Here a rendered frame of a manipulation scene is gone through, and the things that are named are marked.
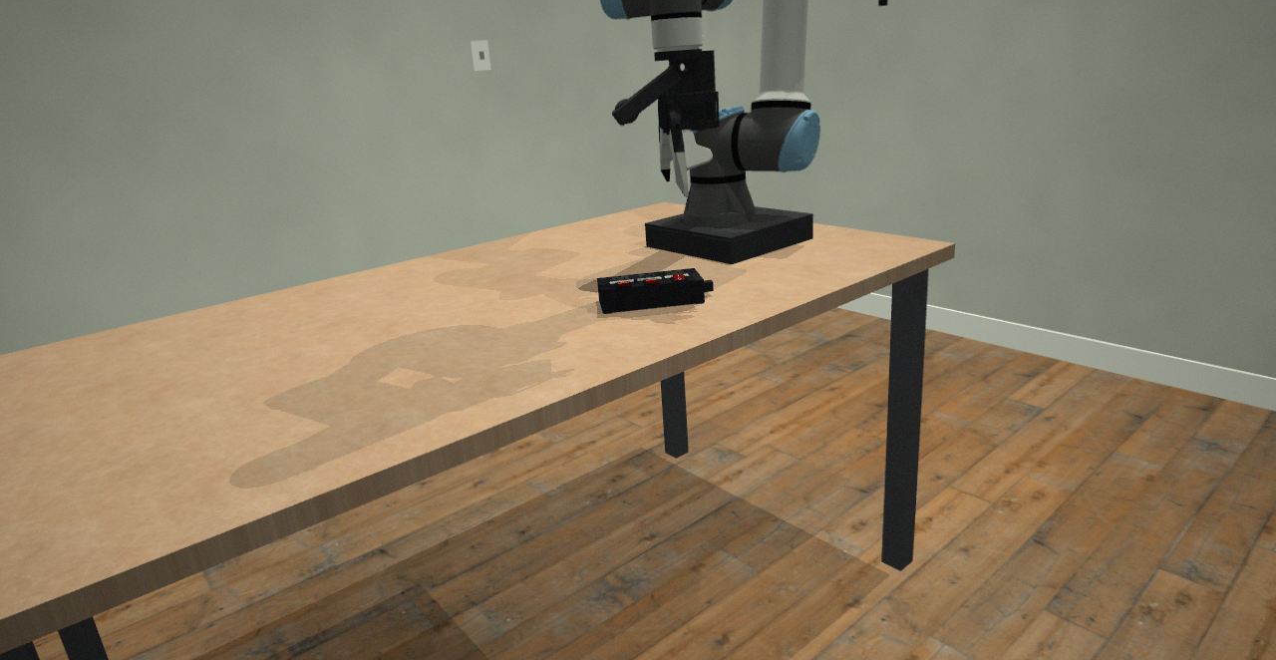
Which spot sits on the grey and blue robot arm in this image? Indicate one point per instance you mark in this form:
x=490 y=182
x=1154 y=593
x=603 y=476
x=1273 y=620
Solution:
x=781 y=133

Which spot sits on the black power strip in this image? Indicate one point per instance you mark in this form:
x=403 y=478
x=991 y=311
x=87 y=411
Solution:
x=652 y=290

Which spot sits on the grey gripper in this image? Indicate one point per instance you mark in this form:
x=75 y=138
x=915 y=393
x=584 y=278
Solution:
x=696 y=87

